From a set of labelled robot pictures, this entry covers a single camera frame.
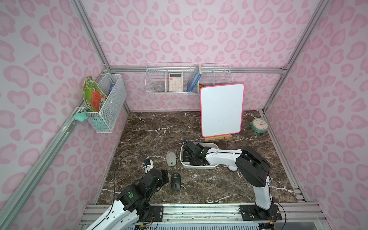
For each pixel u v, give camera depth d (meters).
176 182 0.82
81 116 0.62
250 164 0.54
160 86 0.95
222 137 0.98
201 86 0.98
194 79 0.88
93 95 0.73
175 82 0.95
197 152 0.72
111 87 0.88
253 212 0.73
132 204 0.51
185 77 0.99
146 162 0.69
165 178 0.71
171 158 0.90
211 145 0.95
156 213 0.73
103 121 0.73
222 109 0.90
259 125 1.07
